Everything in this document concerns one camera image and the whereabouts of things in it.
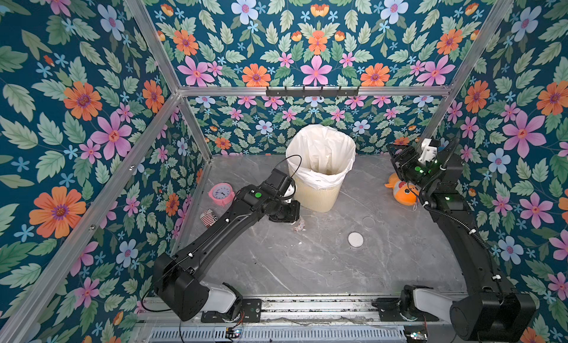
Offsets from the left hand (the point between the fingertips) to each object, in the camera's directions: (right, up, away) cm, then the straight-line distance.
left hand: (303, 216), depth 75 cm
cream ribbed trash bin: (+6, +5, +12) cm, 14 cm away
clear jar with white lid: (-1, -4, +4) cm, 6 cm away
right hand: (+30, +23, -4) cm, 38 cm away
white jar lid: (+22, -12, +15) cm, 29 cm away
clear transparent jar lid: (+29, -6, +22) cm, 37 cm away
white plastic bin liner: (+8, +22, +22) cm, 32 cm away
